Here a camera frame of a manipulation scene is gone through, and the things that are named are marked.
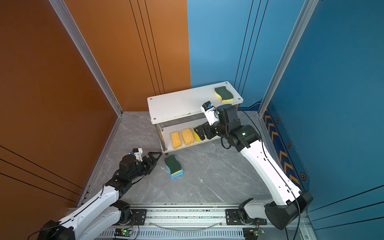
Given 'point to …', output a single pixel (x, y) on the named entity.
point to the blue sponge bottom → (174, 176)
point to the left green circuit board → (124, 232)
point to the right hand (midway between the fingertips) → (202, 123)
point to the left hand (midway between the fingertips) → (160, 156)
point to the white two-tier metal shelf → (175, 114)
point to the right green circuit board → (251, 233)
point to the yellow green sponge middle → (173, 165)
